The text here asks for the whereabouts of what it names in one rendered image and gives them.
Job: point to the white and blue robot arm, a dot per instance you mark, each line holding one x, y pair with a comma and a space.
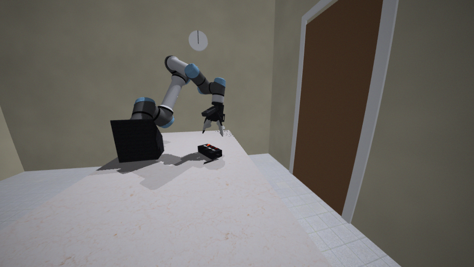
145, 108

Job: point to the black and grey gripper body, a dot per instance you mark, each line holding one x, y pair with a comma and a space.
214, 116

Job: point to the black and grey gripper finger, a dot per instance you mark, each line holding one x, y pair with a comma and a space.
207, 124
219, 123

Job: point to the black power strip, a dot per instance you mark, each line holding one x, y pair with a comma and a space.
210, 151

